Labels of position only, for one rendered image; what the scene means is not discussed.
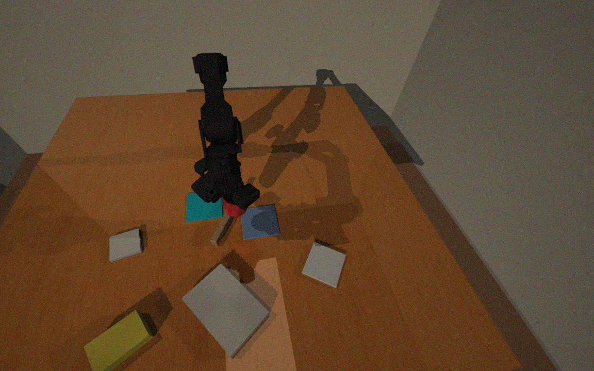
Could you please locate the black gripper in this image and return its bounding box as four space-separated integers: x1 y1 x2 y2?
194 156 260 210

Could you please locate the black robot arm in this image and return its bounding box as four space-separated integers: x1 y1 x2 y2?
191 53 243 203

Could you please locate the brown flat bar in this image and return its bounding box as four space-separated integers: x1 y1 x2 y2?
210 213 233 246

